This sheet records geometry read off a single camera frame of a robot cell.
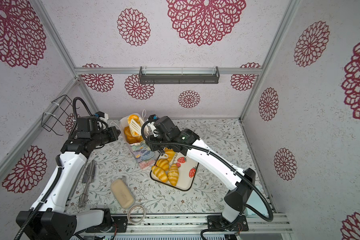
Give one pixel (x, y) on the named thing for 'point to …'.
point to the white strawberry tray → (187, 168)
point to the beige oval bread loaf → (122, 193)
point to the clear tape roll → (129, 212)
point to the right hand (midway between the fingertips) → (147, 138)
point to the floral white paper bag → (145, 156)
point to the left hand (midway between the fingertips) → (119, 134)
